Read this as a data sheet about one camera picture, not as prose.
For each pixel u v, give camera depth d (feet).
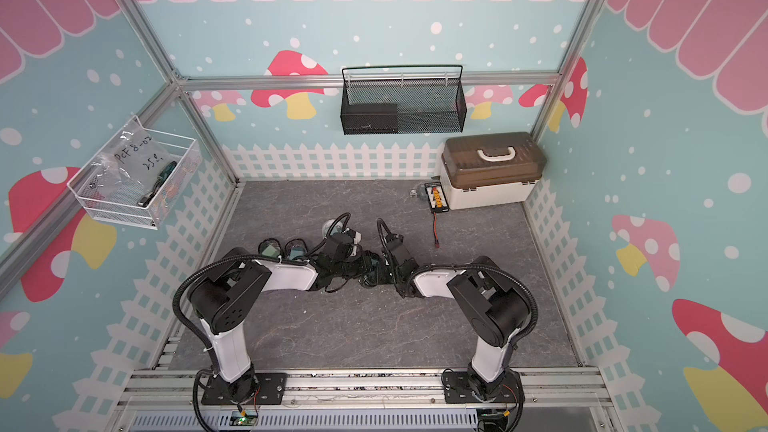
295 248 3.20
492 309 1.57
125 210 2.11
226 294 1.65
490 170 3.20
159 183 2.42
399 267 2.43
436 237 3.37
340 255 2.52
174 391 2.49
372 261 2.87
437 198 3.69
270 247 3.18
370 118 2.86
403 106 2.97
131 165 2.33
